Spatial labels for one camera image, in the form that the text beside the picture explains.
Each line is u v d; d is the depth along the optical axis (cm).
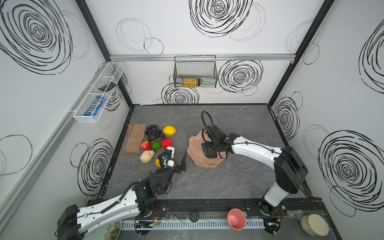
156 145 93
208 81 87
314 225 64
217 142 67
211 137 68
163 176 49
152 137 96
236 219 71
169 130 102
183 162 67
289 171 45
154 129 99
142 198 55
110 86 81
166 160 60
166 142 91
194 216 63
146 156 87
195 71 99
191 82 88
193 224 64
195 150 90
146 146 94
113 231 67
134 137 99
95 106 67
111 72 93
